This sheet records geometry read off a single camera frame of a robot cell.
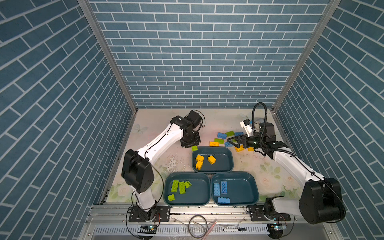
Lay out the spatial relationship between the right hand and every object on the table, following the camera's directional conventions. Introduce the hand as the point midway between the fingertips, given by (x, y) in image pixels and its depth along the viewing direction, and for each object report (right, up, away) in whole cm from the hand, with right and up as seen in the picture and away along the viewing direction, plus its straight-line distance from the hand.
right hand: (231, 138), depth 81 cm
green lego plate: (-32, -27, +1) cm, 42 cm away
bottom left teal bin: (-25, -28, -1) cm, 37 cm away
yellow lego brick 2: (-18, -13, +10) cm, 24 cm away
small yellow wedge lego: (+9, -5, -5) cm, 12 cm away
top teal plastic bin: (-2, -13, +14) cm, 19 cm away
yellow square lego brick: (-18, -17, +7) cm, 25 cm away
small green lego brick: (-24, -25, -1) cm, 35 cm away
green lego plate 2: (+4, +1, +24) cm, 25 cm away
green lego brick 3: (-27, -28, 0) cm, 39 cm away
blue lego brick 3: (+10, 0, +23) cm, 25 cm away
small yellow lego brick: (-10, -14, +9) cm, 20 cm away
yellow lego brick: (-9, -6, +18) cm, 21 cm away
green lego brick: (-20, -5, -1) cm, 21 cm away
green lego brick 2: (-3, -4, +19) cm, 20 cm away
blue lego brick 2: (-2, -1, +20) cm, 21 cm away
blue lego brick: (-4, -28, +2) cm, 29 cm away
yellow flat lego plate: (+8, -9, +15) cm, 19 cm away
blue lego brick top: (-5, -31, -5) cm, 32 cm away
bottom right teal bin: (+2, -29, +3) cm, 30 cm away
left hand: (-19, -3, +1) cm, 19 cm away
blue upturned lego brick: (-8, -28, 0) cm, 29 cm away
